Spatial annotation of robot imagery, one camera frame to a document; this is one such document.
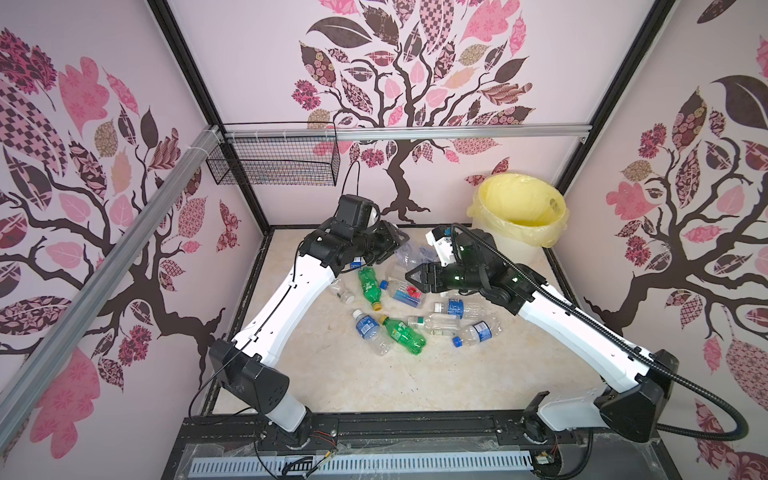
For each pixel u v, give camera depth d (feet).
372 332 2.81
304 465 2.38
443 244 2.10
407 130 3.10
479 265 1.74
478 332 2.81
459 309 2.95
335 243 1.72
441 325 3.02
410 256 2.27
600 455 2.30
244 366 1.30
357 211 1.77
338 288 3.23
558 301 1.52
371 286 3.12
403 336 2.80
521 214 3.39
